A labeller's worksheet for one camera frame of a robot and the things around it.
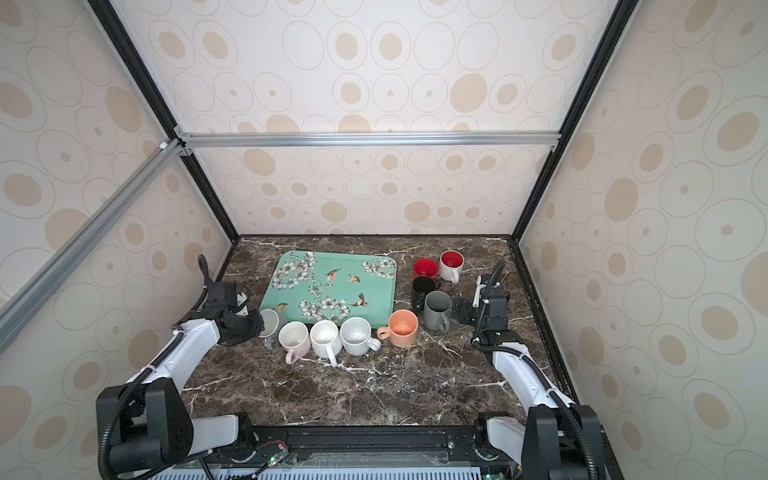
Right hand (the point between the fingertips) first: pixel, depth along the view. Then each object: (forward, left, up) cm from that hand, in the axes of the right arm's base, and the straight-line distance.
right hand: (472, 299), depth 88 cm
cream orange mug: (-5, +21, -9) cm, 23 cm away
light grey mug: (-6, +57, +2) cm, 58 cm away
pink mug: (-9, +52, -3) cm, 53 cm away
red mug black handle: (+16, +12, -4) cm, 20 cm away
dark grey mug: (+1, +10, -3) cm, 10 cm away
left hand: (-5, +60, -2) cm, 60 cm away
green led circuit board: (-37, +51, -8) cm, 63 cm away
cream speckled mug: (-6, +35, -10) cm, 37 cm away
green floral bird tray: (+14, +52, -11) cm, 55 cm away
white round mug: (-11, +42, -3) cm, 44 cm away
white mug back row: (+20, +2, -7) cm, 21 cm away
